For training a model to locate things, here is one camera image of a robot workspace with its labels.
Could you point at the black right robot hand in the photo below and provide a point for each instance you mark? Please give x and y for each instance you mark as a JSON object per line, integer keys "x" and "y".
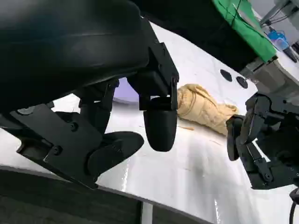
{"x": 273, "y": 140}

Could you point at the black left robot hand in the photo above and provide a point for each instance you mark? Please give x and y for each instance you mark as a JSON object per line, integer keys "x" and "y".
{"x": 70, "y": 46}

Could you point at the beige towel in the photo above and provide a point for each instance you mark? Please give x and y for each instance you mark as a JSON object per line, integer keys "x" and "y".
{"x": 201, "y": 109}

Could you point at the grey workshop desk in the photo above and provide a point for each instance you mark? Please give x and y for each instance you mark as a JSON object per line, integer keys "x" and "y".
{"x": 275, "y": 79}

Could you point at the black round table grommet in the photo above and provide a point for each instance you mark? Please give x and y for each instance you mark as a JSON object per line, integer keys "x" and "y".
{"x": 241, "y": 82}
{"x": 226, "y": 74}

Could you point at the lilac plate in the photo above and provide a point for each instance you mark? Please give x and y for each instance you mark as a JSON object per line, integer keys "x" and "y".
{"x": 123, "y": 93}

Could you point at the black desk item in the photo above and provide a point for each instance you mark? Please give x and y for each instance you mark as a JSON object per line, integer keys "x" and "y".
{"x": 290, "y": 53}

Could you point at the blue desk item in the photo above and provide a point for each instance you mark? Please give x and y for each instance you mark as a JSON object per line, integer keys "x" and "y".
{"x": 278, "y": 38}

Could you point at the green cloth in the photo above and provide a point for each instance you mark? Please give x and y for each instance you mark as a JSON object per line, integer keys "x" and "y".
{"x": 245, "y": 30}

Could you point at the white table leg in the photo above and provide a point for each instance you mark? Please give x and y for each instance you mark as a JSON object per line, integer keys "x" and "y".
{"x": 147, "y": 213}

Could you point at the metal frame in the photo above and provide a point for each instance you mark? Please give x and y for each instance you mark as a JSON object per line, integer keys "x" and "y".
{"x": 278, "y": 11}

